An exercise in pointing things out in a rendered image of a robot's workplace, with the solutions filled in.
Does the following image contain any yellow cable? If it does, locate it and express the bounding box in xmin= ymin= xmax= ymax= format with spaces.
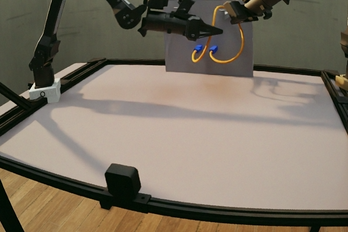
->
xmin=192 ymin=6 xmax=244 ymax=64

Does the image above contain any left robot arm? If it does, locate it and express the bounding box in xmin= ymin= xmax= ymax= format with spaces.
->
xmin=29 ymin=0 xmax=196 ymax=89

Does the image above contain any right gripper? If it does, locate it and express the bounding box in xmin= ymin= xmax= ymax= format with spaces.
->
xmin=223 ymin=0 xmax=273 ymax=24

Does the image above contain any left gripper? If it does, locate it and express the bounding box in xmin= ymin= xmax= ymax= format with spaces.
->
xmin=164 ymin=12 xmax=223 ymax=41

